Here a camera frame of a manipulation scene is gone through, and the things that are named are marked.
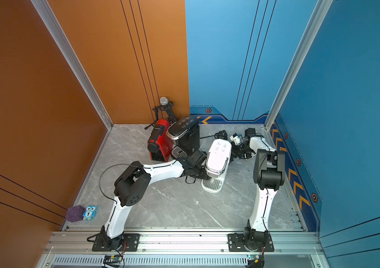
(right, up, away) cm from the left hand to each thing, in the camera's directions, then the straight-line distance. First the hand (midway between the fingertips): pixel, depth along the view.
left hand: (210, 173), depth 94 cm
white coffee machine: (+1, +9, -18) cm, 20 cm away
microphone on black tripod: (-27, +40, +6) cm, 49 cm away
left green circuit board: (-44, -34, -21) cm, 60 cm away
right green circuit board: (+17, -32, -24) cm, 43 cm away
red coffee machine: (-28, +15, -5) cm, 32 cm away
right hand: (+9, +11, +5) cm, 15 cm away
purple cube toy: (-65, -16, -16) cm, 69 cm away
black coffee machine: (-14, +22, -6) cm, 27 cm away
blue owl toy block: (-60, -16, -13) cm, 63 cm away
